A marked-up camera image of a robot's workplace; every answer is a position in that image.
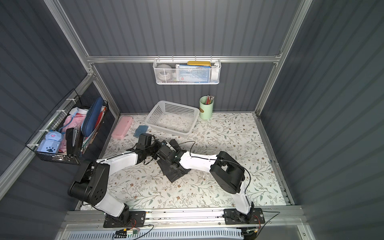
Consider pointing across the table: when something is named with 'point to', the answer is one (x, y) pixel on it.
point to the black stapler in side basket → (73, 140)
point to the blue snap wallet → (141, 129)
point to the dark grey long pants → (172, 173)
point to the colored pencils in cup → (209, 99)
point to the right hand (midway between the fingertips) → (178, 151)
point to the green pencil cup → (206, 107)
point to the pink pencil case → (122, 126)
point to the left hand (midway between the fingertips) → (170, 147)
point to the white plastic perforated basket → (173, 118)
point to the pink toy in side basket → (73, 120)
